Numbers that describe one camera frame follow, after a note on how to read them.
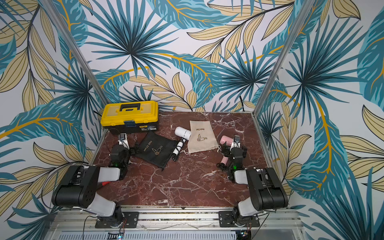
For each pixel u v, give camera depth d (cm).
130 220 73
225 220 73
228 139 100
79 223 74
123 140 78
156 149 98
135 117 97
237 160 69
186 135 100
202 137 106
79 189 45
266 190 46
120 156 68
